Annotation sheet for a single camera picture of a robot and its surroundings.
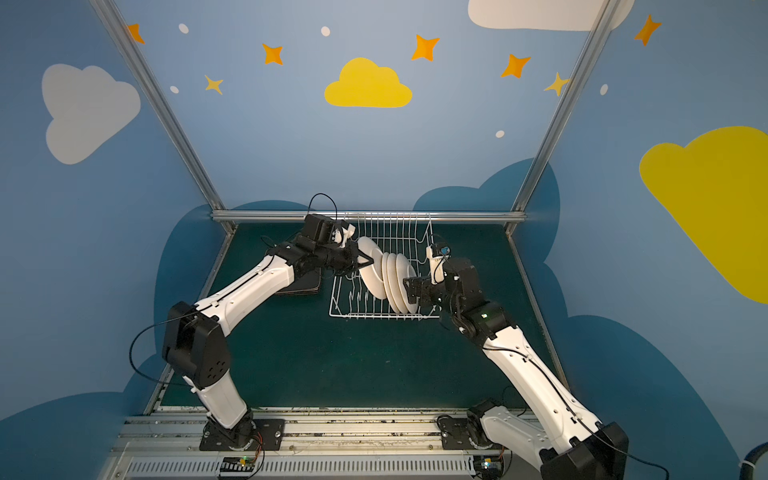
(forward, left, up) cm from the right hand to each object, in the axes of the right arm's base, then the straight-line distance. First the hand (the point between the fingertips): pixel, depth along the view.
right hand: (422, 274), depth 76 cm
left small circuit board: (-41, +45, -27) cm, 66 cm away
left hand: (+7, +14, -2) cm, 15 cm away
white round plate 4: (+9, +4, -11) cm, 15 cm away
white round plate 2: (+3, +10, -8) cm, 13 cm away
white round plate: (+3, +13, -5) cm, 14 cm away
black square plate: (-11, +26, +10) cm, 30 cm away
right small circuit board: (-38, -18, -29) cm, 51 cm away
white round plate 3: (+4, +8, -9) cm, 12 cm away
